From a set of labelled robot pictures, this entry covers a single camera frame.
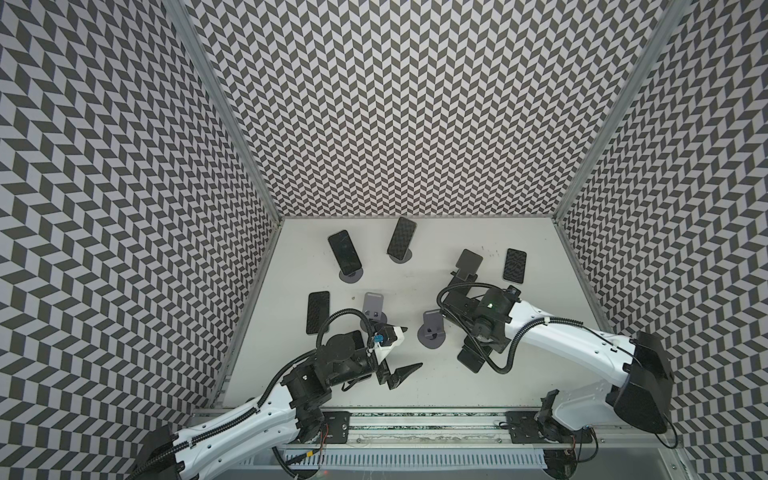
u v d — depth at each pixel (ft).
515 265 3.54
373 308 2.86
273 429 1.89
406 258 3.27
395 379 2.00
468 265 3.07
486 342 1.90
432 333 2.72
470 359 2.76
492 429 2.47
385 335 1.88
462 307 1.96
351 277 3.25
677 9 2.18
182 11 2.34
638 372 1.34
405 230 3.45
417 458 2.28
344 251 3.10
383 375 2.00
